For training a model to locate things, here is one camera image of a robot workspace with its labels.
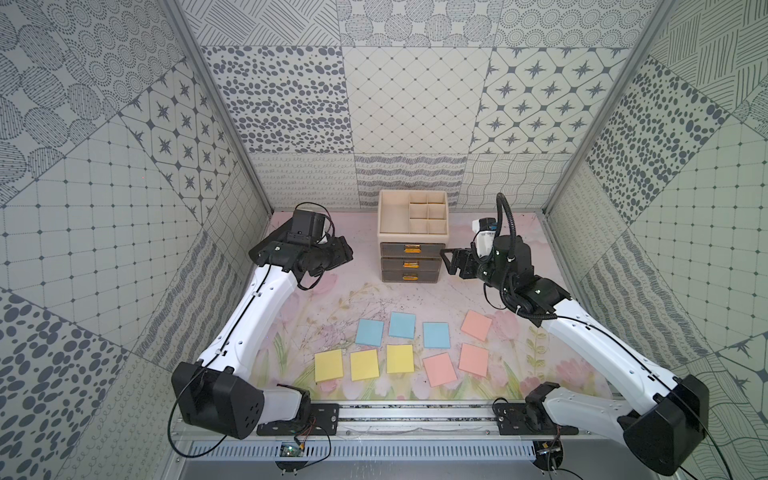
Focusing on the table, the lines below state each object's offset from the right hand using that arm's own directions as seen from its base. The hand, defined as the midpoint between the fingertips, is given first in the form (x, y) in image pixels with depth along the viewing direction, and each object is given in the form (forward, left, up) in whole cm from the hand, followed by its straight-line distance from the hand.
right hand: (454, 254), depth 77 cm
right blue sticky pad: (-12, +3, -25) cm, 28 cm away
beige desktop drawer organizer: (+11, +11, -1) cm, 15 cm away
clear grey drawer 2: (+5, +11, -19) cm, 22 cm away
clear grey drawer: (+4, +11, -11) cm, 16 cm away
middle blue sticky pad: (-9, +14, -25) cm, 30 cm away
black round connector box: (-40, -23, -28) cm, 54 cm away
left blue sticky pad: (-11, +23, -24) cm, 35 cm away
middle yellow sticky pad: (-21, +24, -24) cm, 40 cm away
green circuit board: (-40, +41, -26) cm, 63 cm away
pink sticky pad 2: (-21, +3, -25) cm, 33 cm away
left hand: (0, +27, 0) cm, 27 cm away
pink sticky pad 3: (-18, -7, -26) cm, 32 cm away
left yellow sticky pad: (-21, +34, -24) cm, 47 cm away
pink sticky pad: (-8, -9, -26) cm, 29 cm away
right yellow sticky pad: (-19, +14, -25) cm, 34 cm away
